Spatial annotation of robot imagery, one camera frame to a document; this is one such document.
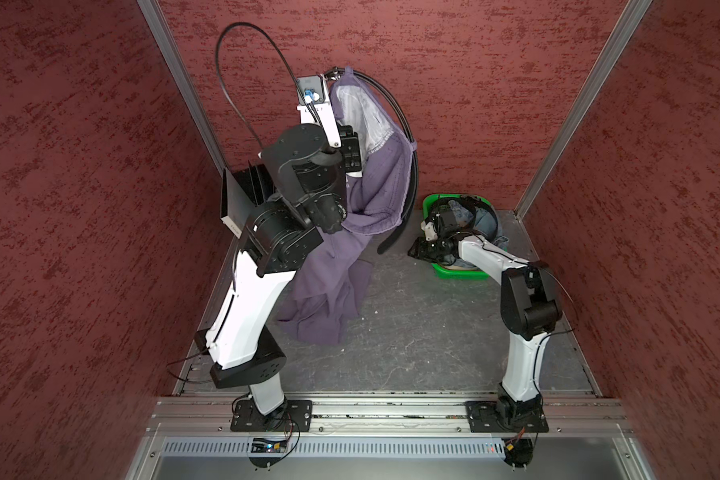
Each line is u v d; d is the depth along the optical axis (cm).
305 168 29
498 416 71
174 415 76
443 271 93
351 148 41
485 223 103
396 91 85
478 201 108
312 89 34
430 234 89
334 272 64
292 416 74
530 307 53
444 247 75
